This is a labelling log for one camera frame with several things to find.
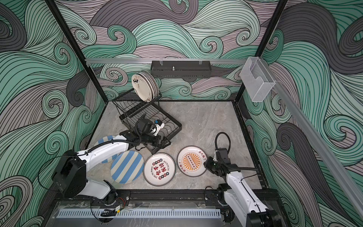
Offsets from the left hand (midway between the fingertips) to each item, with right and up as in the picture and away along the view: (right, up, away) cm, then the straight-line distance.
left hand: (166, 139), depth 81 cm
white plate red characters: (-4, -18, +2) cm, 19 cm away
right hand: (+23, -16, +4) cm, 28 cm away
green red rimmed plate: (-7, +34, +2) cm, 35 cm away
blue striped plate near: (-24, -17, +3) cm, 30 cm away
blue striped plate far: (-44, -3, +15) cm, 47 cm away
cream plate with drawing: (-17, +32, +11) cm, 38 cm away
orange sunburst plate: (+15, -14, +4) cm, 21 cm away
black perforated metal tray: (+9, +46, +14) cm, 49 cm away
